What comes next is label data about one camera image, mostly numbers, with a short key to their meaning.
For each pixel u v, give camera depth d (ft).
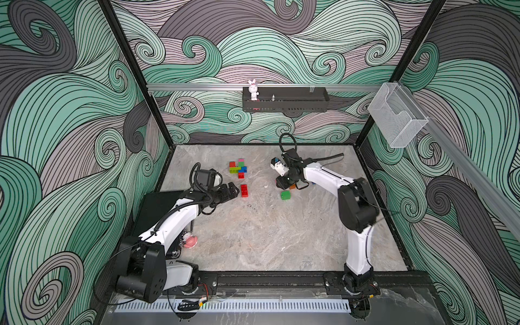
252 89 2.94
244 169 3.52
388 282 2.44
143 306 2.49
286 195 3.21
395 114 2.61
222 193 2.48
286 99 3.14
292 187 2.78
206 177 2.17
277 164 2.88
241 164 3.69
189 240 2.68
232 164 3.56
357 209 1.72
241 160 3.73
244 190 3.29
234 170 3.50
